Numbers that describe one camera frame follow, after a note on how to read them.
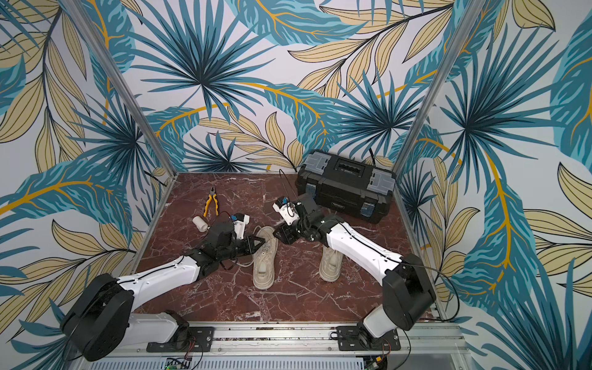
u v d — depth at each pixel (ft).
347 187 3.07
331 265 2.69
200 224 3.14
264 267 2.75
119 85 2.76
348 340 2.40
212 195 3.58
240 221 2.52
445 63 2.64
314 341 2.45
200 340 2.41
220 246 2.15
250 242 2.41
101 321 1.34
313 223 2.05
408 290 1.39
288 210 2.31
